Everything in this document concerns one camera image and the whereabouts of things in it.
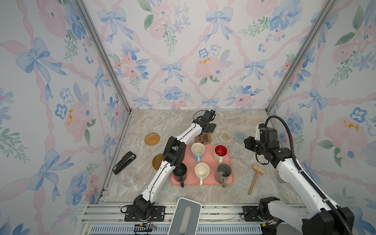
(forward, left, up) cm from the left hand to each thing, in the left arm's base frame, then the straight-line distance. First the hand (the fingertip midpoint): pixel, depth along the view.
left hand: (210, 123), depth 109 cm
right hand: (-24, -16, +15) cm, 33 cm away
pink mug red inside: (-24, -4, 0) cm, 24 cm away
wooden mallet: (-35, -26, -1) cm, 44 cm away
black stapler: (-28, +53, +1) cm, 60 cm away
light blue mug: (-24, +10, +1) cm, 26 cm away
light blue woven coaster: (-10, -20, -2) cm, 22 cm away
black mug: (-37, +21, -2) cm, 43 cm away
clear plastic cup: (-41, +50, -1) cm, 65 cm away
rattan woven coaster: (-12, +42, -3) cm, 44 cm away
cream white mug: (-36, +8, 0) cm, 37 cm away
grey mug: (-38, -4, +3) cm, 38 cm away
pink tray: (-27, +4, -3) cm, 27 cm away
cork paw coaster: (-11, +5, -2) cm, 12 cm away
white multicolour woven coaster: (-10, -10, -2) cm, 15 cm away
